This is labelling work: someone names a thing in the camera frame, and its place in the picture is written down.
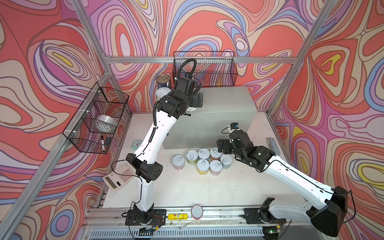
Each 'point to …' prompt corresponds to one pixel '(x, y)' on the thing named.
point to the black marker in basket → (103, 144)
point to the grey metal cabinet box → (223, 107)
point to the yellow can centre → (203, 166)
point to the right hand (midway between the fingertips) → (226, 144)
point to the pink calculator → (115, 179)
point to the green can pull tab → (191, 156)
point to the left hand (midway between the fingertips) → (194, 94)
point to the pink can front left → (178, 162)
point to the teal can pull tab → (203, 154)
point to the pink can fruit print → (215, 167)
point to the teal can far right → (226, 160)
